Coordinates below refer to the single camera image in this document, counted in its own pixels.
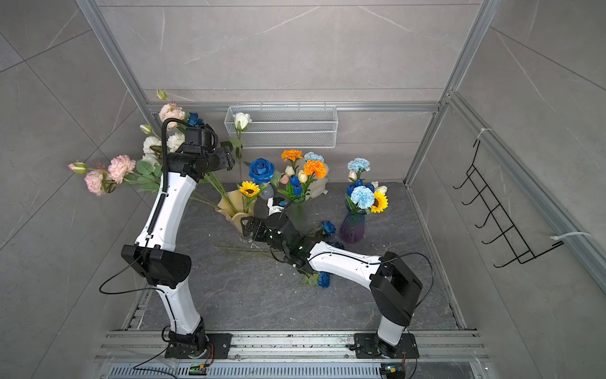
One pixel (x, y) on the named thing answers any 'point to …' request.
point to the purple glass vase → (352, 228)
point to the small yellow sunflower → (249, 189)
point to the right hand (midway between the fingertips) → (250, 222)
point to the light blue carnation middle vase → (312, 155)
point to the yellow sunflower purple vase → (380, 202)
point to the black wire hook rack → (502, 237)
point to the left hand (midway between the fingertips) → (220, 153)
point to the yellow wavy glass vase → (234, 206)
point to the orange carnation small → (292, 155)
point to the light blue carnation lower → (362, 196)
